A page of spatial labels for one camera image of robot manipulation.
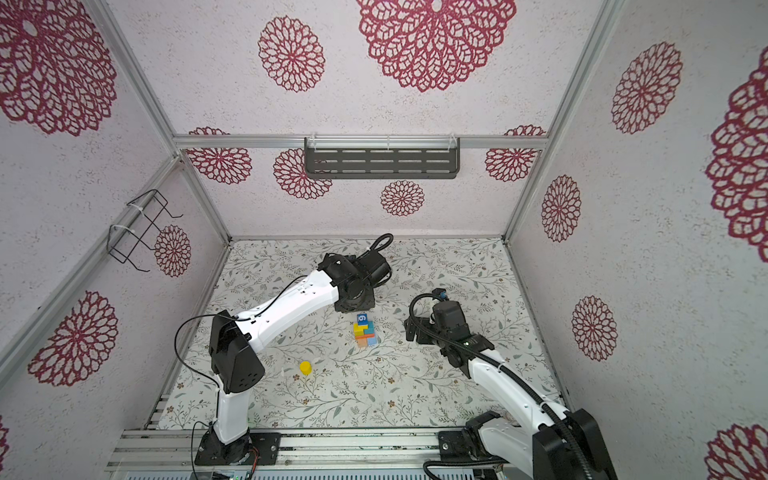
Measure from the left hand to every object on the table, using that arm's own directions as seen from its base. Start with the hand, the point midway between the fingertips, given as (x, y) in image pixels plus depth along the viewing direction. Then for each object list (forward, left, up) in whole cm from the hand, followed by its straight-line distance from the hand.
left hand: (359, 307), depth 83 cm
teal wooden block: (-1, -3, -10) cm, 10 cm away
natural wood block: (-4, 0, -15) cm, 15 cm away
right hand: (-2, -17, -4) cm, 17 cm away
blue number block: (-1, 0, -5) cm, 5 cm away
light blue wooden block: (-3, -3, -15) cm, 15 cm away
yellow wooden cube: (-2, +1, -9) cm, 9 cm away
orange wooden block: (-3, -1, -13) cm, 14 cm away
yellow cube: (-3, +1, -10) cm, 11 cm away
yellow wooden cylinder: (-12, +16, -13) cm, 24 cm away
